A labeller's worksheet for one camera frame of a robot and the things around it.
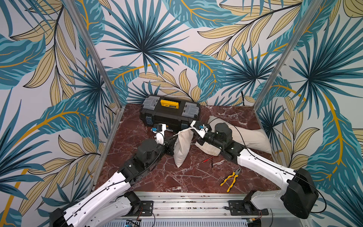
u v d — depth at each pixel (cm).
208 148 93
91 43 81
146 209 73
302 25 74
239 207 73
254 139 94
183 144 76
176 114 92
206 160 91
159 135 59
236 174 84
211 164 90
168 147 59
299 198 40
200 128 61
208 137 64
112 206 56
